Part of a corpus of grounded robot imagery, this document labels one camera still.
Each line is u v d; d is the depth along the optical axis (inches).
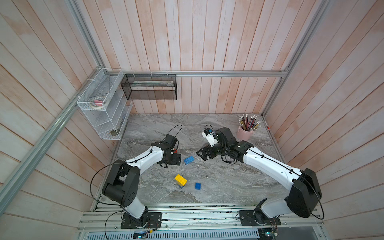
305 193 16.3
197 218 29.9
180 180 30.6
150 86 40.8
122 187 17.5
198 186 32.9
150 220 28.7
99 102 28.6
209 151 27.5
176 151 38.6
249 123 39.7
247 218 28.4
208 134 28.2
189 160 36.9
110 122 30.5
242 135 39.5
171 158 31.1
